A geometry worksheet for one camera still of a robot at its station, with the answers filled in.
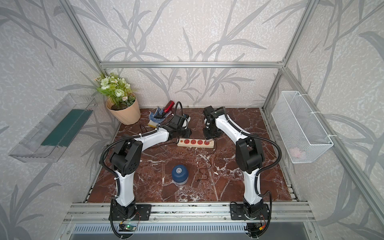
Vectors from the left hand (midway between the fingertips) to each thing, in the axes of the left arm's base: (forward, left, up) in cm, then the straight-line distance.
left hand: (191, 132), depth 98 cm
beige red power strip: (-6, -3, -4) cm, 8 cm away
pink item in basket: (-23, -53, +16) cm, 60 cm away
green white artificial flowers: (+16, +45, +20) cm, 51 cm away
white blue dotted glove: (+14, +28, -7) cm, 32 cm away
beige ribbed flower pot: (+10, +43, +5) cm, 45 cm away
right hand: (-5, -11, +2) cm, 13 cm away
